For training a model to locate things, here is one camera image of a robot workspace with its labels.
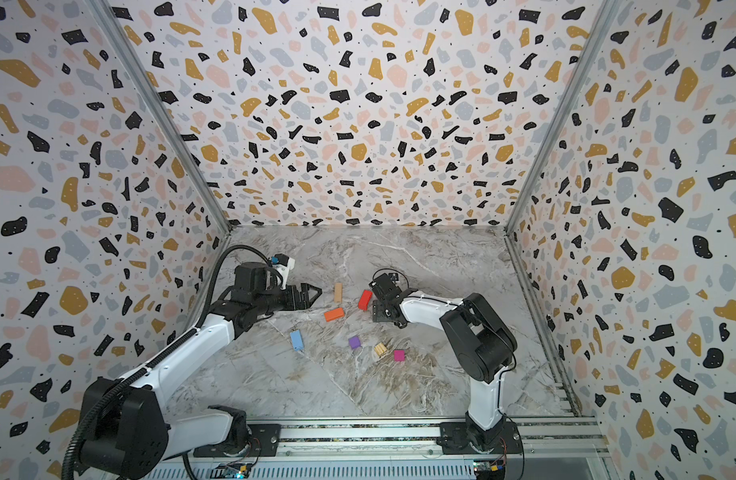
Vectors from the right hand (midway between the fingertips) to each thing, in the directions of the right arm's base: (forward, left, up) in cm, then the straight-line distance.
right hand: (383, 305), depth 97 cm
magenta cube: (-15, -5, -2) cm, 16 cm away
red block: (+3, +7, -2) cm, 7 cm away
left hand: (-3, +20, +16) cm, 26 cm away
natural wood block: (+6, +16, -2) cm, 17 cm away
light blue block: (-12, +26, -1) cm, 28 cm away
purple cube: (-11, +9, -3) cm, 15 cm away
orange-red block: (-2, +16, -3) cm, 17 cm away
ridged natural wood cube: (-14, +1, -2) cm, 14 cm away
